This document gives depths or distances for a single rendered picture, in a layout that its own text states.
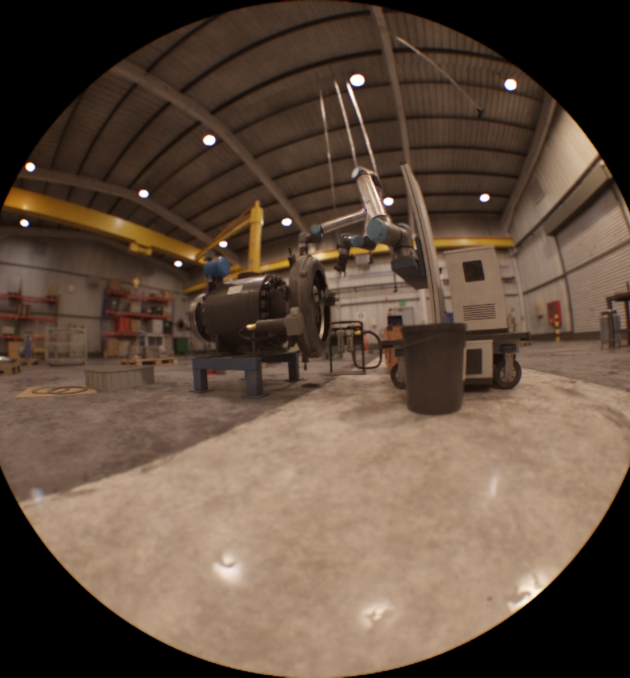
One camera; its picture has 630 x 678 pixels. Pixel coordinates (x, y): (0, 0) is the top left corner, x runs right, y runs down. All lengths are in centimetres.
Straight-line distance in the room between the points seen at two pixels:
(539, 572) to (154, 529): 57
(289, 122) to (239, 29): 435
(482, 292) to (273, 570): 143
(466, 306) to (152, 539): 153
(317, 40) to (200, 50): 318
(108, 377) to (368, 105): 966
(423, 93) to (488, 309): 880
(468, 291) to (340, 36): 787
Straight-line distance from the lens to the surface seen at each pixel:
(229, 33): 822
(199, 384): 170
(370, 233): 147
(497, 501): 50
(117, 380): 206
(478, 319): 140
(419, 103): 974
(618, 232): 913
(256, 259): 565
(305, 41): 833
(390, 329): 222
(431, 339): 90
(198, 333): 201
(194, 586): 37
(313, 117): 956
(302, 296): 132
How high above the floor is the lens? 30
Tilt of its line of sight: 2 degrees up
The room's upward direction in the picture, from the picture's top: 2 degrees counter-clockwise
